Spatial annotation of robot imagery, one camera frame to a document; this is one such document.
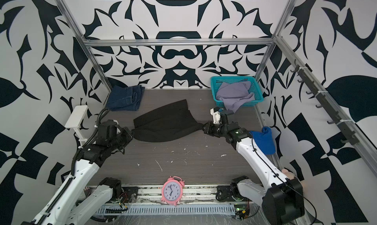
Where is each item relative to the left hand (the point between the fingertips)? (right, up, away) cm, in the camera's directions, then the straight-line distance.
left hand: (133, 129), depth 78 cm
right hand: (+35, +2, +1) cm, 35 cm away
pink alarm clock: (+21, -30, -4) cm, 37 cm away
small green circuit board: (+54, -38, -7) cm, 67 cm away
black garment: (+13, +1, +17) cm, 22 cm away
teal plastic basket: (+51, +31, +40) cm, 72 cm away
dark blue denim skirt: (-19, +17, +30) cm, 39 cm away
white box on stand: (-29, +5, -2) cm, 29 cm away
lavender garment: (+65, +20, +36) cm, 77 cm away
